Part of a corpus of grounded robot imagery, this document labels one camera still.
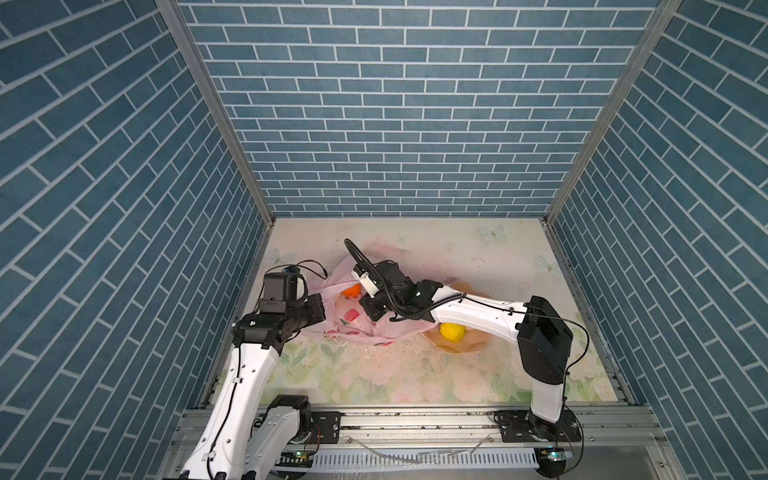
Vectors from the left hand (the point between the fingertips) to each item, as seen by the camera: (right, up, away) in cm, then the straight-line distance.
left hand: (323, 304), depth 77 cm
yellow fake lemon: (+35, -9, +7) cm, 37 cm away
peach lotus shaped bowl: (+41, -12, +9) cm, 44 cm away
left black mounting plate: (+1, -30, -4) cm, 30 cm away
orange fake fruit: (+7, +3, +2) cm, 8 cm away
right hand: (+8, 0, +5) cm, 10 cm away
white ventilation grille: (+25, -36, -6) cm, 44 cm away
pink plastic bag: (+3, -8, +16) cm, 18 cm away
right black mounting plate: (+48, -30, -3) cm, 57 cm away
